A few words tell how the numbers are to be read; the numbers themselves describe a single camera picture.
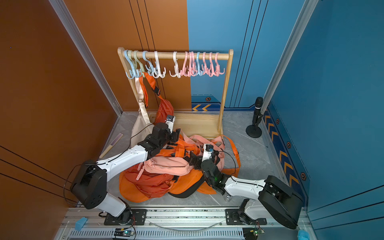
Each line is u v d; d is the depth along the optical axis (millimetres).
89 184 444
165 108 968
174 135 763
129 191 782
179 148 859
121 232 713
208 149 696
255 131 1060
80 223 711
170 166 759
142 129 920
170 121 739
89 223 734
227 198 776
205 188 804
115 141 1023
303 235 657
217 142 971
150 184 735
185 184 762
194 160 736
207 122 1148
